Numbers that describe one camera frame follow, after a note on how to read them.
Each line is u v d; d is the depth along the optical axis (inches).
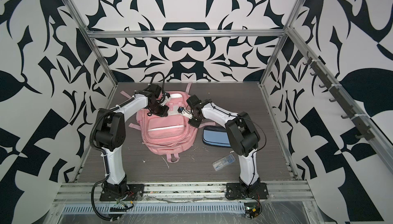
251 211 28.1
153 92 31.7
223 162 32.6
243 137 20.1
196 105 28.9
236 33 66.9
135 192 29.0
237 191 29.3
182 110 33.4
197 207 28.1
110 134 21.0
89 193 29.7
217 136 35.2
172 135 33.7
